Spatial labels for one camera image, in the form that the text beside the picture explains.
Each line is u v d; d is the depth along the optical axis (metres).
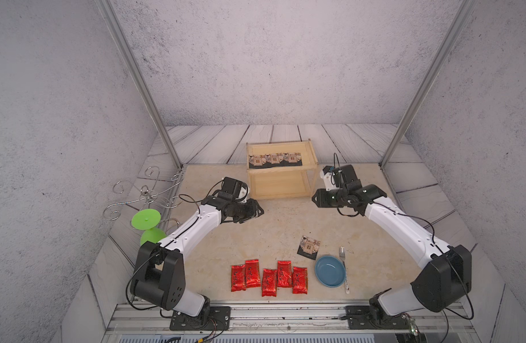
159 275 0.43
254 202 0.78
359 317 0.72
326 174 0.74
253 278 0.81
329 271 0.83
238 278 0.81
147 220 0.62
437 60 0.82
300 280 0.80
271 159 0.95
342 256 0.88
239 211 0.72
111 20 0.72
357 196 0.57
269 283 0.79
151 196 0.69
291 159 0.94
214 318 0.73
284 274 0.81
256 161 0.94
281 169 0.91
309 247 0.89
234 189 0.69
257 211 0.77
